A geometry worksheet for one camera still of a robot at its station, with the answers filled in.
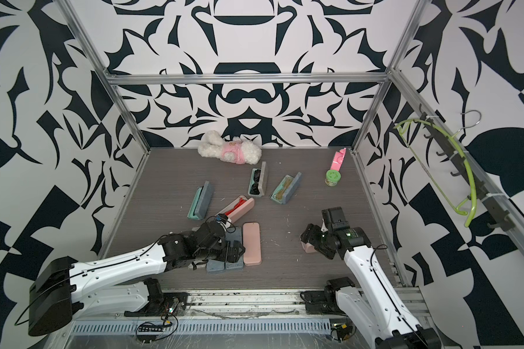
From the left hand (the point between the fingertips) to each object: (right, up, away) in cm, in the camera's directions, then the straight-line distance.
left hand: (235, 244), depth 78 cm
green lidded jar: (+42, +23, +24) cm, 54 cm away
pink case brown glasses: (+5, -1, +9) cm, 10 cm away
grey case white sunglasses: (-1, +1, +6) cm, 6 cm away
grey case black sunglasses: (+7, +21, +26) cm, 34 cm away
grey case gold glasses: (+19, +16, +23) cm, 34 cm away
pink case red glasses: (-1, +11, +11) cm, 15 cm away
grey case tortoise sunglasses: (-7, -8, +1) cm, 11 cm away
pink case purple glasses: (+26, -2, +3) cm, 26 cm away
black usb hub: (-27, -26, -8) cm, 38 cm away
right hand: (+26, +2, +2) cm, 26 cm away
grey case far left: (-16, +13, +13) cm, 24 cm away
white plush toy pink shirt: (-4, +36, +30) cm, 47 cm away
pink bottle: (+45, +32, +24) cm, 60 cm away
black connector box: (+35, -26, -7) cm, 44 cm away
